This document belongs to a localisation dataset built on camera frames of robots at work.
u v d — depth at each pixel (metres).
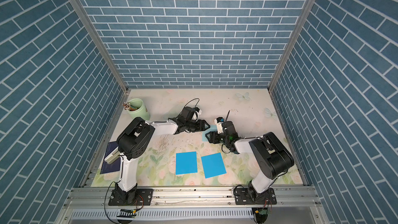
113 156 0.84
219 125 0.87
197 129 0.87
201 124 0.87
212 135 0.84
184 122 0.79
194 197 0.75
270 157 0.48
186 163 0.84
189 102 0.80
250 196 0.65
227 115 0.85
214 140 0.83
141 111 0.91
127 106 0.88
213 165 0.85
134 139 0.53
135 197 0.68
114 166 0.84
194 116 0.83
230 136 0.75
